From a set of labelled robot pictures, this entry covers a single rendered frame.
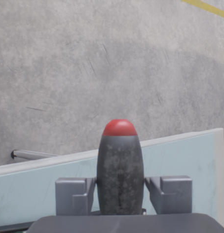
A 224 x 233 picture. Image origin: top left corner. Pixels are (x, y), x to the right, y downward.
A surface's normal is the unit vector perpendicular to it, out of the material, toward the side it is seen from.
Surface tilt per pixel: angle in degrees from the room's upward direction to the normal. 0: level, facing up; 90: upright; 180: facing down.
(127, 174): 29
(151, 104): 0
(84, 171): 0
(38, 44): 0
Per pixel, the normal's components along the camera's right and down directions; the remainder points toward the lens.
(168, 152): 0.67, -0.03
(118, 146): -0.08, -0.26
